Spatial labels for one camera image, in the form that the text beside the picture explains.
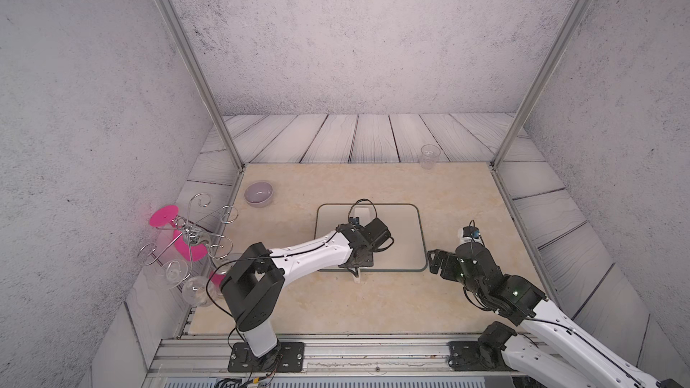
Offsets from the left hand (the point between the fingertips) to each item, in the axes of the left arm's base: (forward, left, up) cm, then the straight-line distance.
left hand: (365, 262), depth 85 cm
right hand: (-3, -22, +8) cm, 23 cm away
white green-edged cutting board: (+6, -15, -5) cm, 17 cm away
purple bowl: (+31, +40, -3) cm, 51 cm away
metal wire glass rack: (-11, +45, +21) cm, 50 cm away
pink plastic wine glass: (-3, +45, +20) cm, 49 cm away
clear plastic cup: (+51, -31, -2) cm, 59 cm away
